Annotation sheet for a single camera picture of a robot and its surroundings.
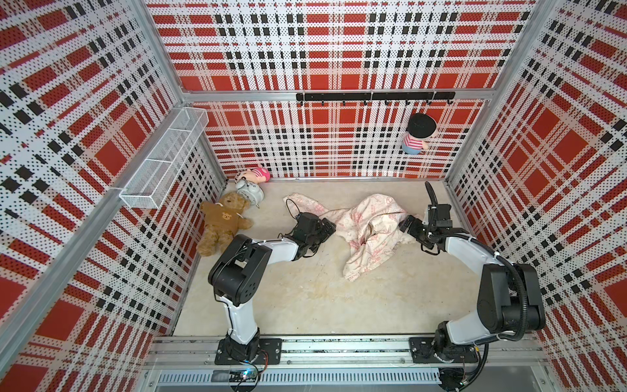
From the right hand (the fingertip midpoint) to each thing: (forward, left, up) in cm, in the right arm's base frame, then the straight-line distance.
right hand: (411, 228), depth 93 cm
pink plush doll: (+32, +67, -2) cm, 74 cm away
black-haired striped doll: (+31, -4, +25) cm, 40 cm away
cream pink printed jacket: (-2, +15, +5) cm, 16 cm away
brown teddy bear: (+6, +76, -2) cm, 76 cm away
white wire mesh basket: (+13, +101, +13) cm, 103 cm away
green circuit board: (-46, +56, -6) cm, 72 cm away
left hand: (+2, +30, -3) cm, 30 cm away
